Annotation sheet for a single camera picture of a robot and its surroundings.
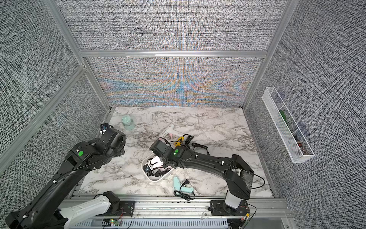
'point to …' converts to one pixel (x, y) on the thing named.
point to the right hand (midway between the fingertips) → (159, 147)
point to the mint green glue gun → (177, 187)
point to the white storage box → (158, 180)
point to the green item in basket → (283, 115)
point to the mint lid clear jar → (127, 122)
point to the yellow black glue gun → (185, 137)
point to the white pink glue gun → (169, 131)
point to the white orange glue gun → (154, 162)
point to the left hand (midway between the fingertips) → (120, 144)
